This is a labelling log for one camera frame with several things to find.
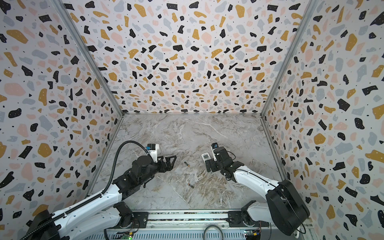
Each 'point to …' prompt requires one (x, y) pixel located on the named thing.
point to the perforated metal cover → (170, 235)
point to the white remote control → (205, 156)
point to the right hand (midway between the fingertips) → (211, 157)
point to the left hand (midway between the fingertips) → (170, 155)
